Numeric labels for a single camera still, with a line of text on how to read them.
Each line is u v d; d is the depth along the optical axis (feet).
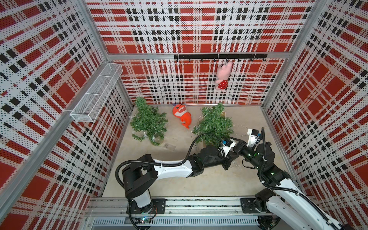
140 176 1.48
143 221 2.27
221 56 2.92
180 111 3.53
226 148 2.07
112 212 2.45
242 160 2.18
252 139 2.18
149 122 2.52
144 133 2.63
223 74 3.06
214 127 2.51
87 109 2.25
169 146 3.18
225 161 2.10
